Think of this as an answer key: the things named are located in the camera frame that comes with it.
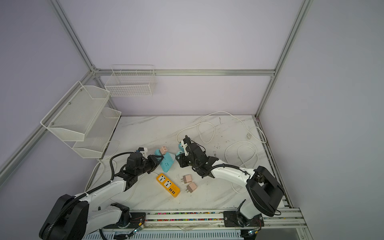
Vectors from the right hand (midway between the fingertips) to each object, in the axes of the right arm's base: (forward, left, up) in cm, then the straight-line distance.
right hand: (176, 157), depth 82 cm
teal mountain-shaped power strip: (0, +6, -5) cm, 8 cm away
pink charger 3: (+5, +8, +1) cm, 9 cm away
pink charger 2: (-12, -8, -12) cm, 19 cm away
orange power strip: (-12, +5, -11) cm, 17 cm away
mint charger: (+1, -2, +3) cm, 4 cm away
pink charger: (-7, -6, -12) cm, 15 cm away
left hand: (+1, +9, -4) cm, 10 cm away
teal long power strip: (+14, 0, -12) cm, 19 cm away
